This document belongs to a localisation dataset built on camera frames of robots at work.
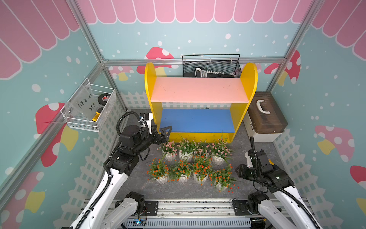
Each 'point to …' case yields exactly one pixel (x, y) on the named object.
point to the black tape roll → (103, 98)
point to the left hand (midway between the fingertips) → (165, 129)
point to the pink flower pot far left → (168, 151)
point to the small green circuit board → (139, 222)
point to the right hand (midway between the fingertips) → (238, 170)
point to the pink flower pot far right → (220, 152)
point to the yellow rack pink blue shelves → (200, 109)
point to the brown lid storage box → (264, 119)
